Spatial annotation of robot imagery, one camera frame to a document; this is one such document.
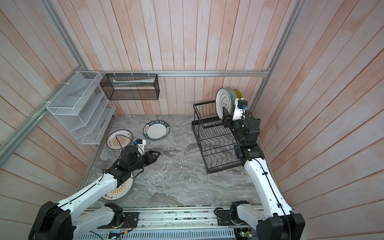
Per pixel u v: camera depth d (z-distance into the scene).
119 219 0.65
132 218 0.73
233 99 0.81
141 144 0.76
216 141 1.03
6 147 0.51
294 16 0.71
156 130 1.11
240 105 0.58
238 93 0.82
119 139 1.06
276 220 0.38
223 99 0.88
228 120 0.61
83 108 0.73
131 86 1.07
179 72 0.98
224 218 0.73
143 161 0.70
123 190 0.83
